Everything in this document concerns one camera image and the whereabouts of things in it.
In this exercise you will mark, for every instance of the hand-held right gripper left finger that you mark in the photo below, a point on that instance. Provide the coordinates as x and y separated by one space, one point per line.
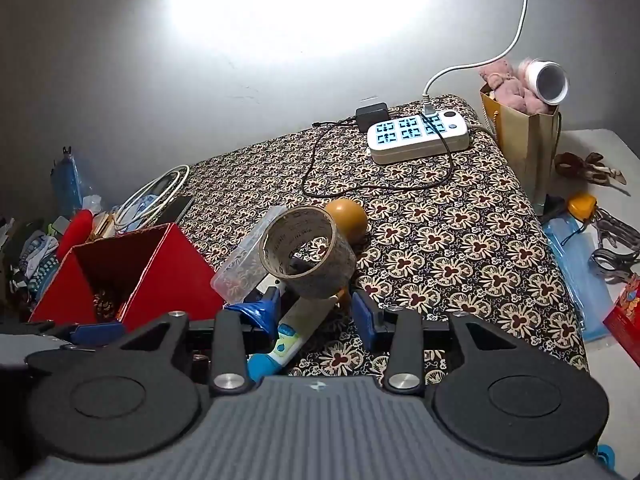
265 315

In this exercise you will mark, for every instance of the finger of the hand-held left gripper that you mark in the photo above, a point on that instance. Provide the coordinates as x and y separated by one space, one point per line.
97 333

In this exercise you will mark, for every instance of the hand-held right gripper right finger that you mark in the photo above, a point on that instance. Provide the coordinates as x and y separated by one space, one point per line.
362 317

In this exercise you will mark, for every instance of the white tube blue cap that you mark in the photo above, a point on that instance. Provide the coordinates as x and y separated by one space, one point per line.
292 337

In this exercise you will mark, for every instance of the clear plastic case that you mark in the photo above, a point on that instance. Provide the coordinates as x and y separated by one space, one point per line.
240 270

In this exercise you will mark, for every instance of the brown packing tape roll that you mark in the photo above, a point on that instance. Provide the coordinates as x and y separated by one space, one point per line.
330 265

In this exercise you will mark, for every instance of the red cardboard box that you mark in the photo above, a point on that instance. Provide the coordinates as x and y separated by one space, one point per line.
175 270

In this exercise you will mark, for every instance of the tan wooden gourd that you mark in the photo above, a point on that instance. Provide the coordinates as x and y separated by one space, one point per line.
347 217

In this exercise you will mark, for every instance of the metal clip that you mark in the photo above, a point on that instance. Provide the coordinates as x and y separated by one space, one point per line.
612 265
617 225

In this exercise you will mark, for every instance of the pine cone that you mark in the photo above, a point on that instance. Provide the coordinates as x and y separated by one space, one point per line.
106 304

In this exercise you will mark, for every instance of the pile of clothes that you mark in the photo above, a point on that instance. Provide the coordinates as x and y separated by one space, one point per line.
37 260

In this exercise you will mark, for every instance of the red plush cushion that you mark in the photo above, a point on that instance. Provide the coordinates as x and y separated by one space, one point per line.
75 232

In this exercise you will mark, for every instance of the patterned floral cloth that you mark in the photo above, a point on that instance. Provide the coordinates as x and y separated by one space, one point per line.
450 250

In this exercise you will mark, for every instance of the blue white paper packet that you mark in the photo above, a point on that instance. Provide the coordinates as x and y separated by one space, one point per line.
145 206

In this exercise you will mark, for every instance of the black smartphone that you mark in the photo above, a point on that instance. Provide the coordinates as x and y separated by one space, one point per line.
180 207

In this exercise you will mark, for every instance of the blue zip pouch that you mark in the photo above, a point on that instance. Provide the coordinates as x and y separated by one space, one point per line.
65 180

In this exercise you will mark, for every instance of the white power strip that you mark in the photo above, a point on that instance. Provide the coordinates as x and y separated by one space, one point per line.
415 146

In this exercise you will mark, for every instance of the black power adapter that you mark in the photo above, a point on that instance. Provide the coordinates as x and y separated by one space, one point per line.
372 116

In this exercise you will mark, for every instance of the blue plastic bag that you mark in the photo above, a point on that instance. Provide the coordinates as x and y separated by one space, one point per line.
575 270

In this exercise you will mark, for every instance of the gold paper bag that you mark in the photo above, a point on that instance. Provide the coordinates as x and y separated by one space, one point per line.
525 145

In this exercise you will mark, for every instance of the orange key fob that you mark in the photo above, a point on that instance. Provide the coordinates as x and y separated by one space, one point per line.
582 206

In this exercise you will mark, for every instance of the brown ribbon bow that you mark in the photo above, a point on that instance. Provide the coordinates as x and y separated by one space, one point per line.
575 165

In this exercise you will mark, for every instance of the red printed packet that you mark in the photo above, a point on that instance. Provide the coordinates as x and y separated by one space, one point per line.
625 320

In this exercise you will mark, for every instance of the pink plush toy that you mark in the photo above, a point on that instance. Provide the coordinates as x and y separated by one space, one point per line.
507 87

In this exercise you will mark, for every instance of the white cylindrical cup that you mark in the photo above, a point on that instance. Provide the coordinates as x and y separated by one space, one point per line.
547 80

